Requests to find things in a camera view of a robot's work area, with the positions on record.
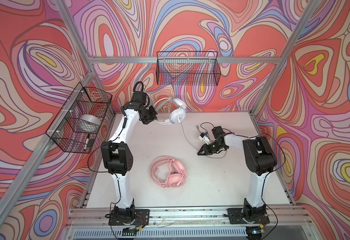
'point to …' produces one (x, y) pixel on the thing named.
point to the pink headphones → (167, 171)
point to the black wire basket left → (67, 130)
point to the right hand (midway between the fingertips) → (201, 156)
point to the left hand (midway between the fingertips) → (159, 114)
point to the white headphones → (177, 110)
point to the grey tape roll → (90, 118)
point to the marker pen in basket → (87, 142)
